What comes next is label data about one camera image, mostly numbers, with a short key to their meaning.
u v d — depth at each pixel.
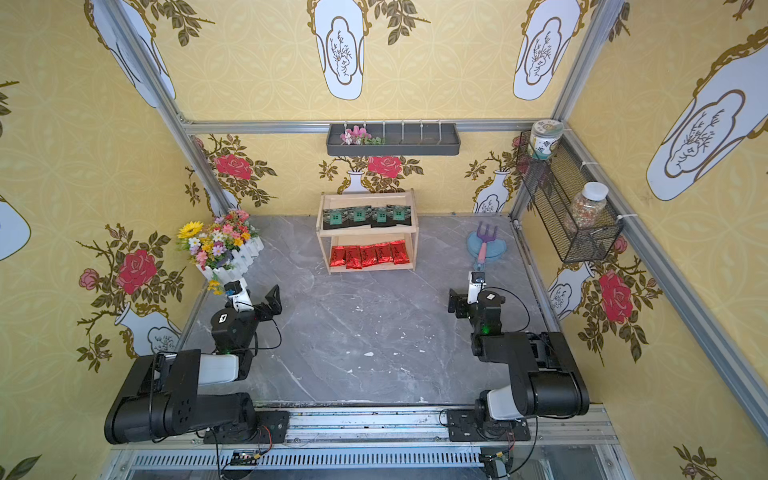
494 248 1.10
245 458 0.73
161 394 0.44
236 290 0.75
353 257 1.03
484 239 1.13
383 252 1.06
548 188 1.03
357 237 1.10
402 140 0.92
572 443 0.75
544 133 0.85
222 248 0.91
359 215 0.92
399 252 1.06
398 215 0.92
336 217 0.92
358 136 0.88
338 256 1.03
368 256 1.03
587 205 0.65
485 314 0.71
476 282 0.80
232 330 0.68
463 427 0.73
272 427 0.73
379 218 0.92
